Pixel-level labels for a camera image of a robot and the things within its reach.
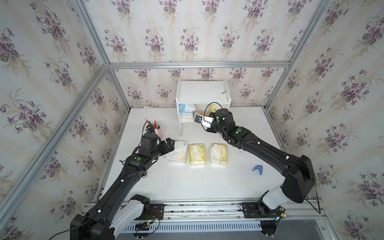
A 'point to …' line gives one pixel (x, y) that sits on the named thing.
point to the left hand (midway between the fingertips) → (169, 144)
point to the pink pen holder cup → (157, 129)
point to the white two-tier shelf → (201, 91)
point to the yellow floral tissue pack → (197, 154)
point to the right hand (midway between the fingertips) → (209, 113)
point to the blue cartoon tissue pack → (185, 108)
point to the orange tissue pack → (206, 113)
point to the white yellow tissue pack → (218, 153)
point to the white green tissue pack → (179, 154)
